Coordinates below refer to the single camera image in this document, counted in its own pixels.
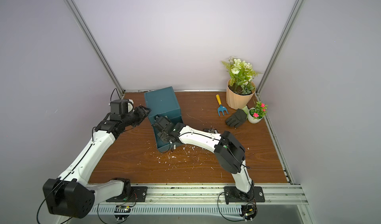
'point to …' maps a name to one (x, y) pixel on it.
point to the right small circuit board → (249, 211)
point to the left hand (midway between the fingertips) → (151, 110)
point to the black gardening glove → (237, 118)
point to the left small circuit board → (122, 212)
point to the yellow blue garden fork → (221, 108)
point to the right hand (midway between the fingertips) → (164, 127)
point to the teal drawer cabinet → (163, 102)
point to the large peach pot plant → (240, 86)
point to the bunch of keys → (211, 130)
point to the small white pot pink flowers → (255, 115)
